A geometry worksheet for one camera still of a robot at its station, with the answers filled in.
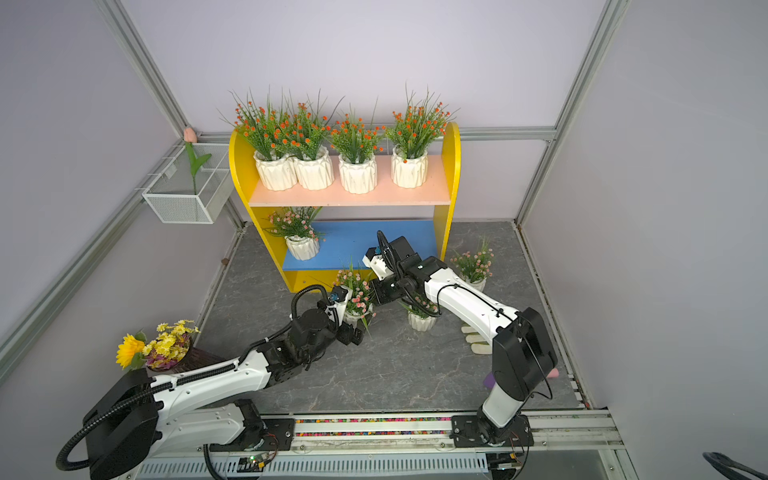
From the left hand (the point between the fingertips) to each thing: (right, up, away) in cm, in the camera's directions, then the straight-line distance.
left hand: (357, 309), depth 80 cm
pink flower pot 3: (+17, -5, +7) cm, 19 cm away
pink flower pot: (-18, +23, +3) cm, 29 cm away
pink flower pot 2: (+2, +3, -11) cm, 12 cm away
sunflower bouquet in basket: (-38, -5, -17) cm, 42 cm away
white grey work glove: (+35, -12, +8) cm, 38 cm away
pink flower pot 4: (+34, +11, +9) cm, 37 cm away
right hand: (+2, +3, +1) cm, 4 cm away
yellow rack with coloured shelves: (-7, +27, +33) cm, 43 cm away
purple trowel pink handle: (+37, -20, +4) cm, 43 cm away
